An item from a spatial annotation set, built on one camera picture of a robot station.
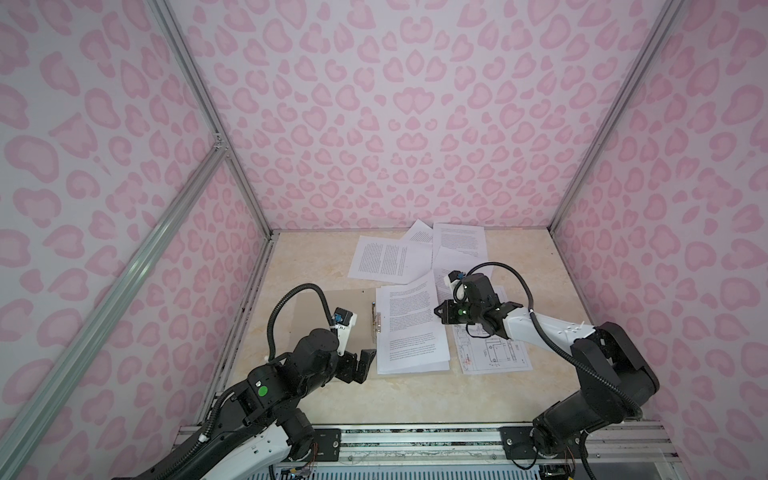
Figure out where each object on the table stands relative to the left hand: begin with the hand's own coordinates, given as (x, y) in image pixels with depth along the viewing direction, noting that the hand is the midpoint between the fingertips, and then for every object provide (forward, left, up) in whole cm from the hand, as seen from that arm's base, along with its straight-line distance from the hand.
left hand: (361, 342), depth 70 cm
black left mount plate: (-17, +9, -19) cm, 27 cm away
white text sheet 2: (+40, -7, -19) cm, 44 cm away
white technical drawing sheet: (+4, -36, -20) cm, 41 cm away
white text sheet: (+8, -12, -16) cm, 22 cm away
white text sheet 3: (+55, -18, -21) cm, 61 cm away
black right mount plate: (-19, -37, -19) cm, 46 cm away
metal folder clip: (+15, -2, -18) cm, 24 cm away
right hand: (+15, -20, -11) cm, 27 cm away
